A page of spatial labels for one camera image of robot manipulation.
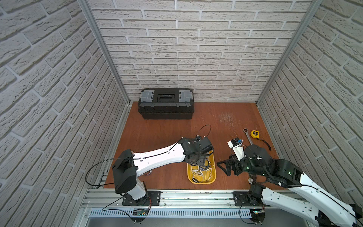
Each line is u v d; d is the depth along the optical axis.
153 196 0.76
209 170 0.81
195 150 0.56
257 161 0.46
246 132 1.00
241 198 0.74
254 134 0.97
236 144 0.57
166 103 0.95
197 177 0.80
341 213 0.40
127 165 0.47
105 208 0.61
